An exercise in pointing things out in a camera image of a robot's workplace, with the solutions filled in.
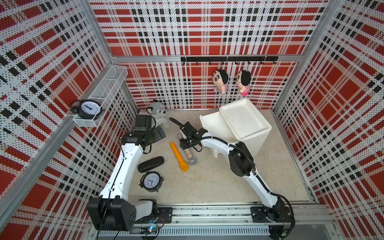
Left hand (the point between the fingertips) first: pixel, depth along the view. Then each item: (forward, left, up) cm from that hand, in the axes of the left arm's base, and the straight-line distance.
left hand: (157, 136), depth 80 cm
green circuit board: (-40, -1, -20) cm, 45 cm away
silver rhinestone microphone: (-6, -18, -17) cm, 25 cm away
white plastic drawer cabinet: (+6, -49, +1) cm, 49 cm away
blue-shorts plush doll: (+34, -36, +13) cm, 51 cm away
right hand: (+6, -13, -17) cm, 22 cm away
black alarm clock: (-19, +4, -18) cm, 26 cm away
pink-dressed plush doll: (+36, -51, +10) cm, 63 cm away
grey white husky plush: (+21, +4, -4) cm, 22 cm away
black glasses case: (-8, +7, -17) cm, 20 cm away
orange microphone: (-10, -13, -18) cm, 24 cm away
